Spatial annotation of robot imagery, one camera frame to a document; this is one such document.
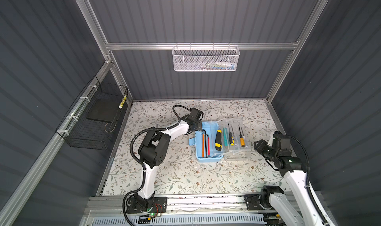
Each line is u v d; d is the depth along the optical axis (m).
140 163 0.53
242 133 0.88
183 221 0.77
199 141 0.98
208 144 0.95
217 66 0.91
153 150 0.54
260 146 0.71
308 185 0.47
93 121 0.74
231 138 0.84
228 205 0.75
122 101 0.82
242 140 0.84
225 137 0.86
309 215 0.42
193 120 0.78
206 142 0.96
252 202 0.74
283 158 0.55
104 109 0.78
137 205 0.68
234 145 0.83
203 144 0.94
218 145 0.86
